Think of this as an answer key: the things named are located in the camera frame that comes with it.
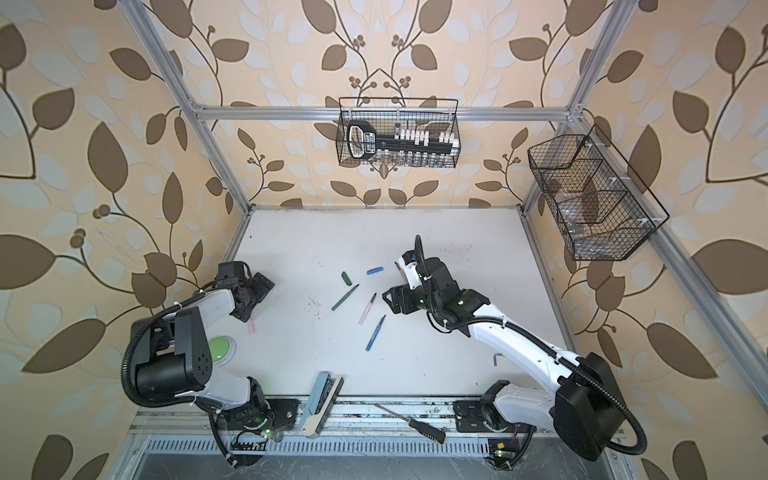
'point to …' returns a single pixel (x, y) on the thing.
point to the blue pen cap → (375, 270)
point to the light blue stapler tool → (322, 404)
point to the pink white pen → (367, 309)
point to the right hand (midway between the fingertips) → (395, 294)
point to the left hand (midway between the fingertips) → (264, 290)
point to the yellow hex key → (495, 357)
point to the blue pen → (375, 334)
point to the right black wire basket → (604, 207)
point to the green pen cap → (346, 278)
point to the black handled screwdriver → (420, 428)
